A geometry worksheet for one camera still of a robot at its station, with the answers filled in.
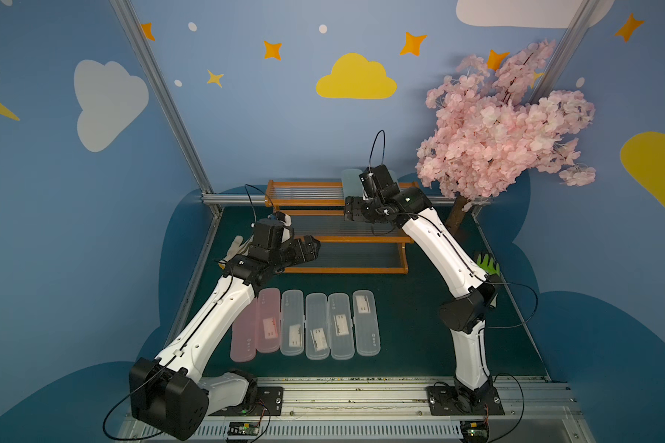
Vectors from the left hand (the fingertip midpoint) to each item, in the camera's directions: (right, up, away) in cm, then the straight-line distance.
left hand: (307, 243), depth 78 cm
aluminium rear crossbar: (-15, +13, +5) cm, 20 cm away
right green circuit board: (+46, -51, -5) cm, 68 cm away
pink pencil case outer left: (-21, -30, +6) cm, 37 cm away
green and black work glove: (+66, -9, +24) cm, 71 cm away
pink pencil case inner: (-14, -26, +10) cm, 31 cm away
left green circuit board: (-16, -49, -6) cm, 52 cm away
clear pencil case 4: (+18, -27, +10) cm, 34 cm away
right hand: (+15, +11, +3) cm, 19 cm away
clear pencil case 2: (+2, -28, +8) cm, 29 cm away
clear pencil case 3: (+10, -29, +8) cm, 31 cm away
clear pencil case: (-6, -27, +10) cm, 29 cm away
